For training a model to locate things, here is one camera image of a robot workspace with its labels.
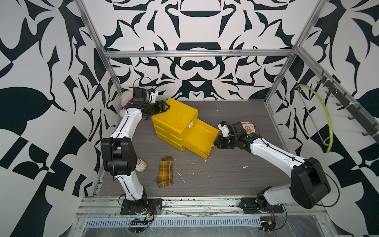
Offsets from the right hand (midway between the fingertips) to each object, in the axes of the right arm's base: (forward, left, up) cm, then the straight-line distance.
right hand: (213, 141), depth 85 cm
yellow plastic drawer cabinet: (+4, +23, +11) cm, 26 cm away
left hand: (+18, +28, +10) cm, 35 cm away
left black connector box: (-38, +39, -14) cm, 56 cm away
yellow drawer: (+4, +7, -4) cm, 9 cm away
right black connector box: (-38, -23, -12) cm, 46 cm away
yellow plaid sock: (-14, +27, -10) cm, 32 cm away
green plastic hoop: (-9, -49, +17) cm, 53 cm away
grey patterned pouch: (-11, +41, -8) cm, 43 cm away
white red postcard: (+18, -28, -11) cm, 35 cm away
